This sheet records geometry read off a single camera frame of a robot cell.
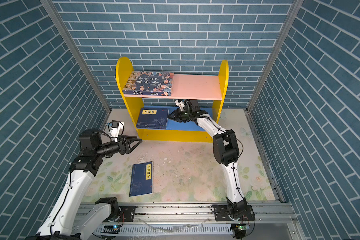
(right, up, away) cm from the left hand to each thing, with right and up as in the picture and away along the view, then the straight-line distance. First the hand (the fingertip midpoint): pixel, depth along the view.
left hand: (138, 140), depth 69 cm
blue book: (-3, -25, +14) cm, 29 cm away
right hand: (+11, +13, +22) cm, 28 cm away
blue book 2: (+2, +12, +24) cm, 27 cm away
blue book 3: (+1, +6, +21) cm, 22 cm away
